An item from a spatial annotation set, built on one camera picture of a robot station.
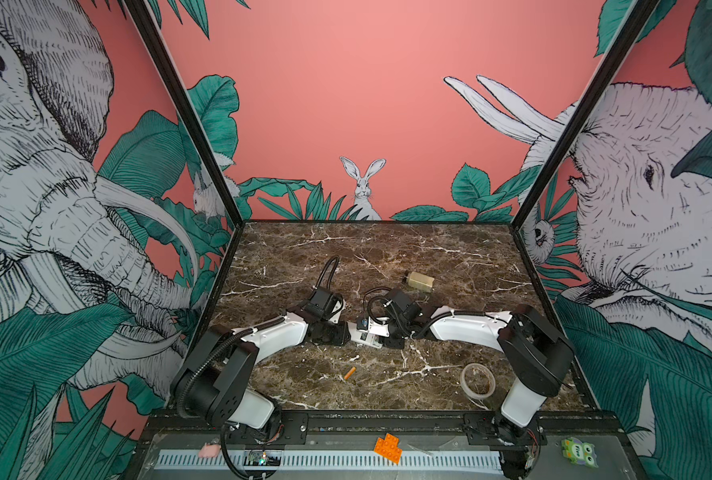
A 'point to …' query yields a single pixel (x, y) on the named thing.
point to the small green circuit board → (262, 458)
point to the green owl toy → (579, 452)
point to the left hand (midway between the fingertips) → (347, 333)
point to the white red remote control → (362, 336)
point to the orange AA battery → (349, 373)
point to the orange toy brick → (388, 447)
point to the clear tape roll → (477, 381)
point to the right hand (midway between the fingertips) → (375, 327)
